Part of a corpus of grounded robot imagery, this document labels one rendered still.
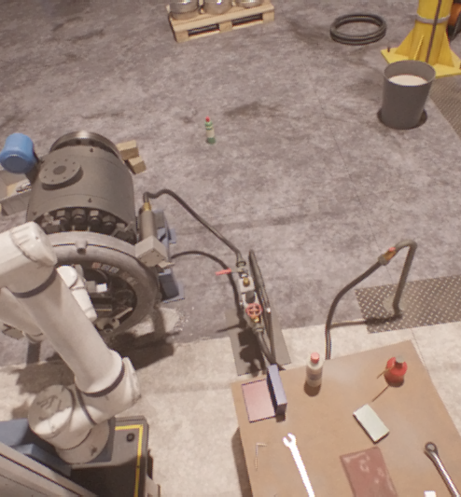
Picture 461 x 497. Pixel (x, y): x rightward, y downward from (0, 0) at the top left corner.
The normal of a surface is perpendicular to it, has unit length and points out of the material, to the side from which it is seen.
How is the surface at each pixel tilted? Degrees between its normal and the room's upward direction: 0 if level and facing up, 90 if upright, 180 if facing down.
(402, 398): 0
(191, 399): 0
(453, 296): 0
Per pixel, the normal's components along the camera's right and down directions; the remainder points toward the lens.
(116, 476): -0.13, -0.64
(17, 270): 0.42, 0.52
